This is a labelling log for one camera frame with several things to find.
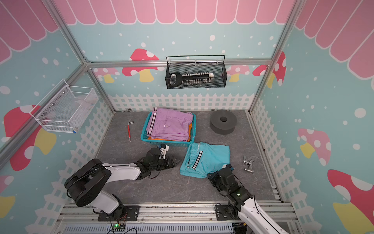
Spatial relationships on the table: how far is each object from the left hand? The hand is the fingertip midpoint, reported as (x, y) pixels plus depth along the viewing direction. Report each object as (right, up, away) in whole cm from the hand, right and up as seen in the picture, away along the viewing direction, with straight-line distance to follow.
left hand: (177, 164), depth 88 cm
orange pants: (+6, +14, +4) cm, 16 cm away
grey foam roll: (+32, +26, +20) cm, 45 cm away
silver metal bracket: (+44, -3, 0) cm, 44 cm away
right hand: (+17, -5, -4) cm, 18 cm away
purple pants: (-7, +24, +12) cm, 27 cm away
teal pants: (+15, +2, +2) cm, 15 cm away
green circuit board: (-28, -28, -15) cm, 43 cm away
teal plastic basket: (-22, +15, +7) cm, 28 cm away
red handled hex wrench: (-39, +20, +22) cm, 49 cm away
